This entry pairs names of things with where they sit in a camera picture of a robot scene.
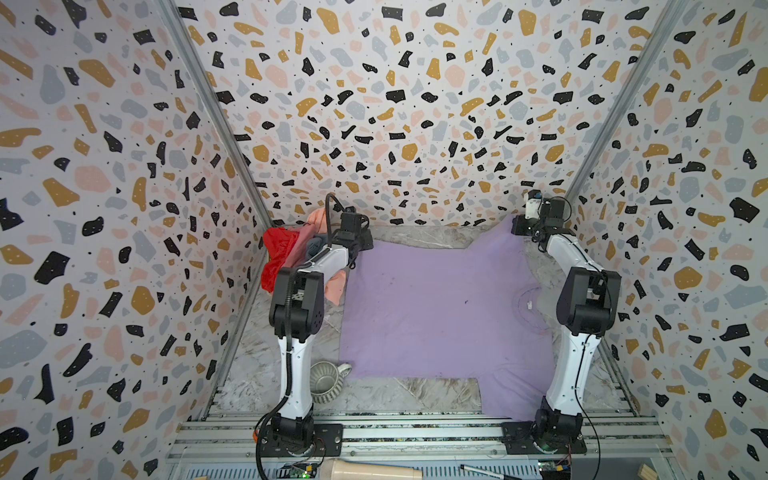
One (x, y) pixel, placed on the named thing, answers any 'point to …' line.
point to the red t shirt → (278, 243)
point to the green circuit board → (303, 470)
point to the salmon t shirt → (335, 285)
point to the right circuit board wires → (559, 469)
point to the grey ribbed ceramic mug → (326, 380)
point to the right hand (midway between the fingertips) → (513, 210)
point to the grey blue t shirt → (318, 242)
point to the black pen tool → (489, 473)
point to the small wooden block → (647, 472)
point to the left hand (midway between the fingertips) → (366, 229)
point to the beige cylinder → (337, 469)
